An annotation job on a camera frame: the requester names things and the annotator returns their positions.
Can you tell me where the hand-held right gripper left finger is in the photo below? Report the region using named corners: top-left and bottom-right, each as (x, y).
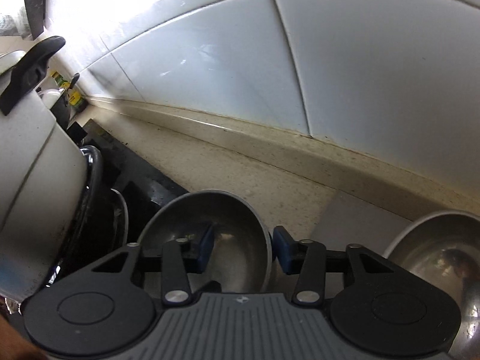
top-left (88, 226), bottom-right (215, 307)

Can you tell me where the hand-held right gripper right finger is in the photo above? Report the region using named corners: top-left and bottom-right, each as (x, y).
top-left (273, 226), bottom-right (398, 307)

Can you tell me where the steel bowl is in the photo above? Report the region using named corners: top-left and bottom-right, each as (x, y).
top-left (137, 190), bottom-right (273, 294)
top-left (382, 210), bottom-right (480, 360)

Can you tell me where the black gas stove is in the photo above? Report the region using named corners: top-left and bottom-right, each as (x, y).
top-left (45, 119), bottom-right (190, 289)

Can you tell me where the silver pressure cooker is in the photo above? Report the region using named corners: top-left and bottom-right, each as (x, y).
top-left (0, 37), bottom-right (89, 302)

